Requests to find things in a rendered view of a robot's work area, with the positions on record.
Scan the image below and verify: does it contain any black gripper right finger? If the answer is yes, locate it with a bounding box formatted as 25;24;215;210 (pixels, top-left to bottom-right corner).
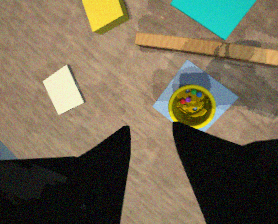
173;121;278;224

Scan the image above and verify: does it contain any cream flat rectangular slab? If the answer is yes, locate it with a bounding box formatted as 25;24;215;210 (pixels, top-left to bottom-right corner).
43;65;86;115

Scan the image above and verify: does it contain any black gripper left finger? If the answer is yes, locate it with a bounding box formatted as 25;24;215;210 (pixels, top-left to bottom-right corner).
0;125;131;224

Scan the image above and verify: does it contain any olive yellow cup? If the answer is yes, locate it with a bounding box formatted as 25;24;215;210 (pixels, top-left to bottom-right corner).
168;84;216;129

